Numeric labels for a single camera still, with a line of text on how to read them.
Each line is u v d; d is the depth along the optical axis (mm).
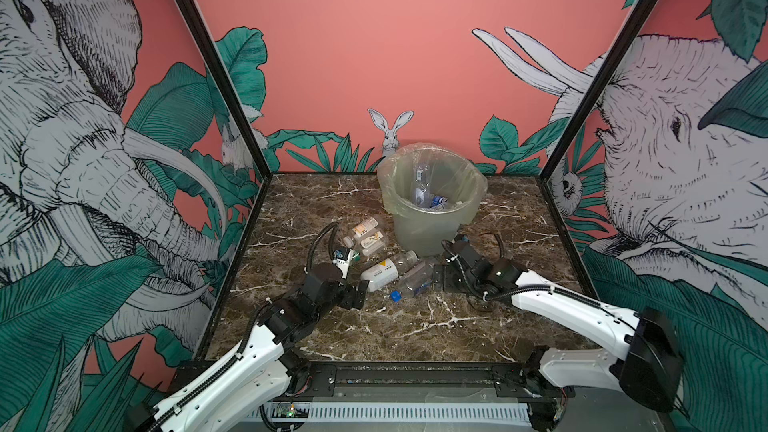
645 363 390
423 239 911
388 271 875
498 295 542
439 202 954
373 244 938
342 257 674
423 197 963
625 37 810
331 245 1011
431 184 1001
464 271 602
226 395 457
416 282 924
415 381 748
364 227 980
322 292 565
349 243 961
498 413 703
